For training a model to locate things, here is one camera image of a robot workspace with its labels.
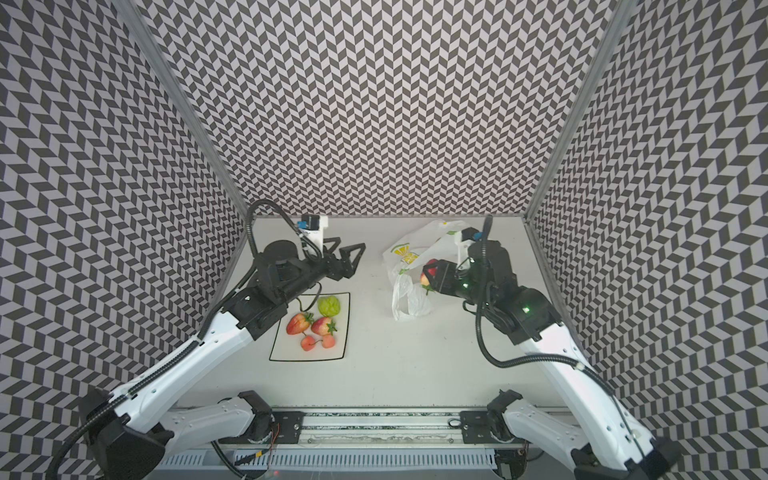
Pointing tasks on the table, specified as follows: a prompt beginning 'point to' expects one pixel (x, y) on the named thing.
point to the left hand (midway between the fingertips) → (353, 245)
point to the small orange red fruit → (328, 341)
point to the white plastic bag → (405, 260)
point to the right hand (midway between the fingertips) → (429, 282)
